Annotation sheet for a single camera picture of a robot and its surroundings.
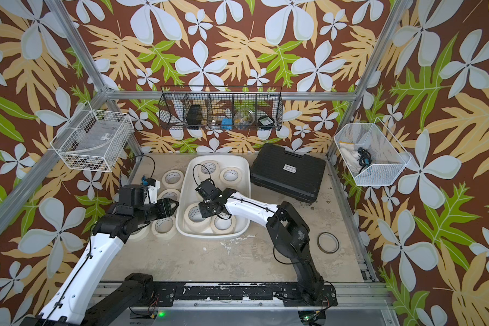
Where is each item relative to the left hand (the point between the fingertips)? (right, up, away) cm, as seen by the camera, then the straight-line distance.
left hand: (175, 201), depth 77 cm
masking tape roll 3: (+17, -13, +13) cm, 25 cm away
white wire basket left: (-35, +24, +4) cm, 43 cm away
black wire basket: (+15, +43, +21) cm, 51 cm away
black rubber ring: (+63, -23, +7) cm, 67 cm away
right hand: (+9, -5, +12) cm, 15 cm away
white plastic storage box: (0, 0, +21) cm, 21 cm away
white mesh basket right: (+81, +17, -3) cm, 83 cm away
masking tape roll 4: (-12, +8, +31) cm, 34 cm away
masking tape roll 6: (-10, -14, +14) cm, 22 cm away
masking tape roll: (+19, +10, +34) cm, 40 cm away
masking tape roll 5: (-10, +1, +24) cm, 26 cm away
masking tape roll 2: (+6, -8, +7) cm, 12 cm away
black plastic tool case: (+49, +11, +27) cm, 57 cm away
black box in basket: (+2, +40, +22) cm, 46 cm away
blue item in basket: (+19, +35, +19) cm, 43 cm away
